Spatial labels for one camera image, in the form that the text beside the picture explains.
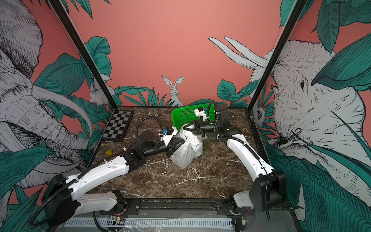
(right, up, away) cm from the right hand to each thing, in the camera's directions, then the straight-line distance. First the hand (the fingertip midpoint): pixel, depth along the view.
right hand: (183, 127), depth 66 cm
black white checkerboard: (-51, 0, +38) cm, 63 cm away
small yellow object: (-50, -17, +26) cm, 59 cm away
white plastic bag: (+4, -12, +8) cm, 14 cm away
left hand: (0, -6, +3) cm, 7 cm away
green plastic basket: (0, +8, +41) cm, 42 cm away
